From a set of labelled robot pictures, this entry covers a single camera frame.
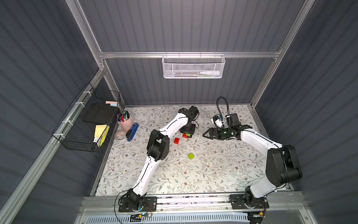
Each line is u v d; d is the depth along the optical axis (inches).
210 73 35.6
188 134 37.0
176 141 38.2
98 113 31.2
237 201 29.0
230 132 27.4
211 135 30.4
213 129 30.9
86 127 29.6
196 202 29.7
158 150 24.1
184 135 38.7
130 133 39.3
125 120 37.9
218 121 32.5
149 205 28.7
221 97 30.6
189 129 34.2
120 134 40.2
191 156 35.1
